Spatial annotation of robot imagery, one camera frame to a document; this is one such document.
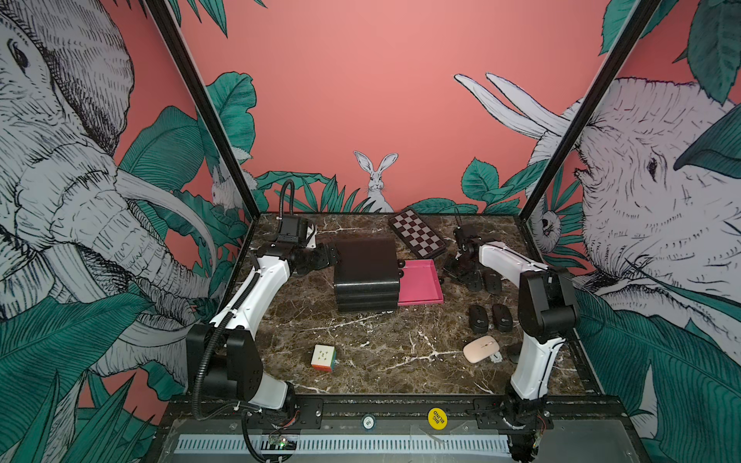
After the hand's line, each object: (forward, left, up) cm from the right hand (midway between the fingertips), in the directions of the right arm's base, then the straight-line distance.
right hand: (442, 270), depth 98 cm
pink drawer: (-1, +7, -8) cm, 11 cm away
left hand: (-4, +36, +14) cm, 39 cm away
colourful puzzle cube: (-30, +37, +1) cm, 47 cm away
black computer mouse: (-16, -10, -3) cm, 19 cm away
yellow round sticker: (-43, +6, -4) cm, 44 cm away
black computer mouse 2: (-2, -13, -5) cm, 13 cm away
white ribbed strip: (-49, +29, -4) cm, 57 cm away
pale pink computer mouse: (-26, -9, -3) cm, 27 cm away
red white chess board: (+18, +7, -2) cm, 19 cm away
